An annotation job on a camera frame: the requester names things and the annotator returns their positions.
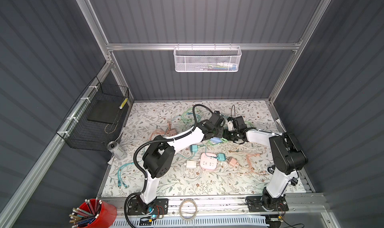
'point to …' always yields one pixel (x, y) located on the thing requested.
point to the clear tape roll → (195, 207)
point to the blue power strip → (215, 140)
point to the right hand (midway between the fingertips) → (224, 136)
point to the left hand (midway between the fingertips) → (220, 129)
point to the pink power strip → (208, 161)
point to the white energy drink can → (115, 148)
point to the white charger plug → (191, 164)
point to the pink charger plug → (232, 161)
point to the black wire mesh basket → (96, 120)
